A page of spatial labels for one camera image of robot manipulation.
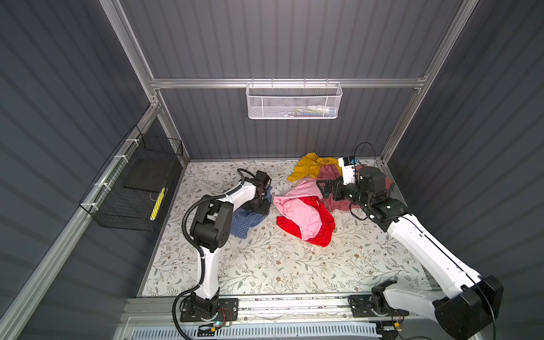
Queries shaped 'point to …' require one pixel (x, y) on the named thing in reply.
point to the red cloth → (324, 236)
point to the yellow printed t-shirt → (309, 166)
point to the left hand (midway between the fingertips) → (256, 209)
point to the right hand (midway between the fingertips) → (329, 181)
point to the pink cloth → (304, 213)
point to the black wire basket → (129, 195)
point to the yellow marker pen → (156, 209)
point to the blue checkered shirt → (243, 219)
